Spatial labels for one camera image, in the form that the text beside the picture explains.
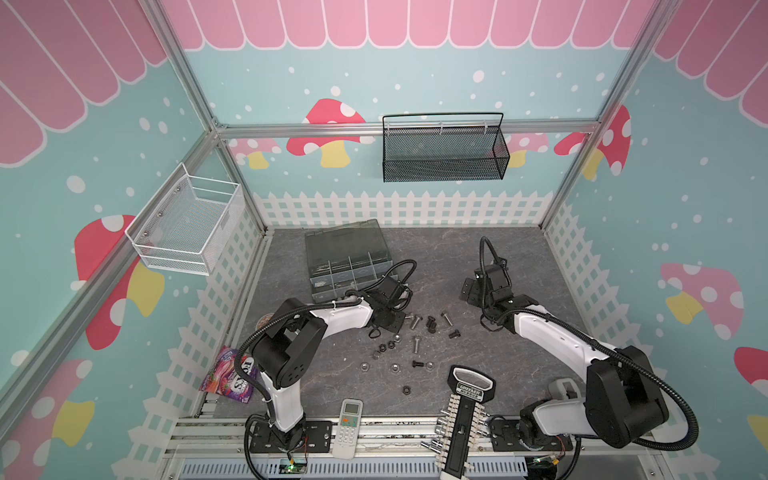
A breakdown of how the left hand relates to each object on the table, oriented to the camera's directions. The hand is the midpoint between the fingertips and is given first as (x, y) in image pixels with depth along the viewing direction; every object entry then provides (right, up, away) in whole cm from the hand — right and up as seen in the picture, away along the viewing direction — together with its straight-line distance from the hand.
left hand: (395, 324), depth 94 cm
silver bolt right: (+17, +2, 0) cm, 17 cm away
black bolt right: (+19, -2, -3) cm, 19 cm away
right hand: (+25, +12, -4) cm, 28 cm away
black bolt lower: (+6, -9, -9) cm, 14 cm away
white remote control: (-12, -23, -20) cm, 32 cm away
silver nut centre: (0, -10, -9) cm, 14 cm away
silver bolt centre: (+6, -5, -5) cm, 10 cm away
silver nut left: (-9, -10, -9) cm, 16 cm away
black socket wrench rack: (+16, -22, -20) cm, 34 cm away
